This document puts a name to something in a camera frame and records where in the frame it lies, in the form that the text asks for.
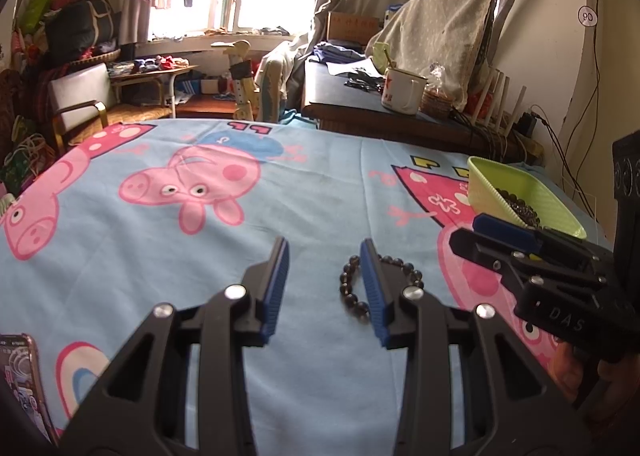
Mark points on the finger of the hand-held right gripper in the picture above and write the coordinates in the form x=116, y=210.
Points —
x=505, y=228
x=485, y=248

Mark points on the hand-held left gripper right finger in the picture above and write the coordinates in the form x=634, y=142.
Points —
x=375, y=296

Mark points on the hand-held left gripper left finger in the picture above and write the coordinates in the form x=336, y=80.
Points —
x=275, y=296

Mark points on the green plastic basket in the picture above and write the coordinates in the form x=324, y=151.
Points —
x=545, y=196

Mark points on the person's right hand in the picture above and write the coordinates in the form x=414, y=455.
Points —
x=570, y=366

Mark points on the black power adapter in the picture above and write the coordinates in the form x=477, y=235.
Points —
x=527, y=124

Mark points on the white router with antennas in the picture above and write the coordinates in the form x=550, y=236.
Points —
x=495, y=101

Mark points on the cartoon pig printed blanket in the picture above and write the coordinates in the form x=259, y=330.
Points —
x=150, y=261

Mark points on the snack bag in wicker basket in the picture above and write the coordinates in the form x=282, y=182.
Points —
x=437, y=99

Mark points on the white enamel mug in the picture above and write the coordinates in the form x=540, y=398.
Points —
x=402, y=94

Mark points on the dark wooden desk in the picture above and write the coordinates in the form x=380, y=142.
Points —
x=345, y=104

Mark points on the cloth-covered monitor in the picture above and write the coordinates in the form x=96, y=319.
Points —
x=440, y=31

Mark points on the wooden animal toy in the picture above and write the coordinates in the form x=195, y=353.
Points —
x=240, y=81

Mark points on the white garment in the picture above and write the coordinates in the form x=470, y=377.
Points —
x=277, y=76

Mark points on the blue clothes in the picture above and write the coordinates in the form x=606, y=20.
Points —
x=337, y=52

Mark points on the cardboard box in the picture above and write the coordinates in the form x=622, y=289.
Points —
x=352, y=27

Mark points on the small wooden table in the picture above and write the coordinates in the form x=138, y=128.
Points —
x=150, y=72

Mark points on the smartphone with pink case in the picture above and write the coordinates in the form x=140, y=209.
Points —
x=20, y=386

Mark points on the chair with white back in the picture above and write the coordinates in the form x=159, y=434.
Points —
x=80, y=91

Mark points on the dark duffel bag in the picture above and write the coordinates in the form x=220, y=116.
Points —
x=80, y=29

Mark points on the round wall sticker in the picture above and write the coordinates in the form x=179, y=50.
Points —
x=587, y=16

